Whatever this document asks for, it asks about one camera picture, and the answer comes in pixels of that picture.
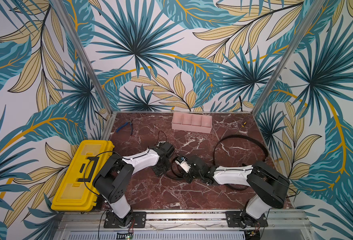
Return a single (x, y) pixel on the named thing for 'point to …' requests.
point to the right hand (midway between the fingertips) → (181, 170)
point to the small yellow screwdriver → (244, 124)
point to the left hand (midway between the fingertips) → (166, 172)
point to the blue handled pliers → (124, 124)
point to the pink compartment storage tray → (193, 122)
